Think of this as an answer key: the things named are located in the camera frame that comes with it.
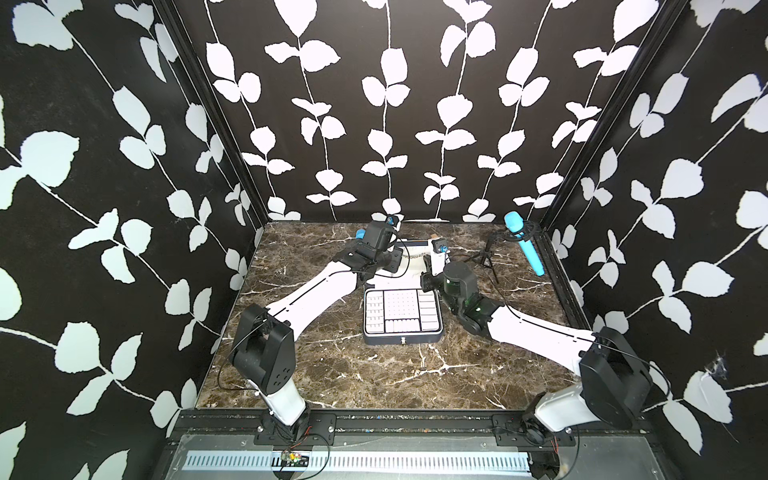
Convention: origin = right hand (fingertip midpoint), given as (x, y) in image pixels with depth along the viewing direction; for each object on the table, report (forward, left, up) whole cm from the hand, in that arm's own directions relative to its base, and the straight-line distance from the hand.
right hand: (422, 252), depth 81 cm
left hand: (+4, +8, -2) cm, 9 cm away
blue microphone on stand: (+9, -28, +2) cm, 29 cm away
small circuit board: (-46, +32, -23) cm, 61 cm away
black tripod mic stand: (+7, -31, 0) cm, 31 cm away
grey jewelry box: (-11, +5, -17) cm, 21 cm away
